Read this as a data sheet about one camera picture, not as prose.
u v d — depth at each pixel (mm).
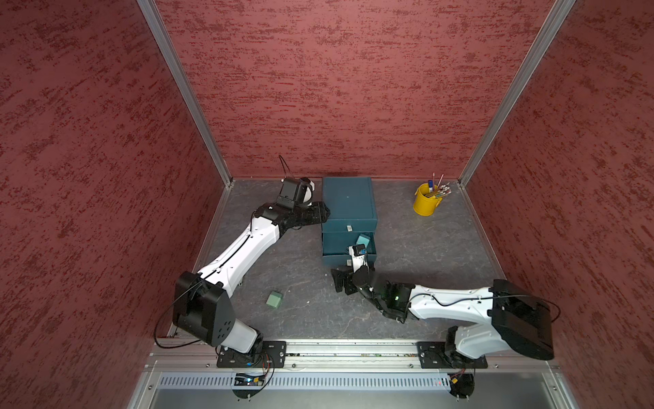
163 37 757
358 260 695
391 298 620
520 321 420
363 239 880
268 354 735
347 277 710
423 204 1037
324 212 752
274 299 831
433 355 739
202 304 430
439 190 958
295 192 623
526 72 838
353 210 820
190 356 754
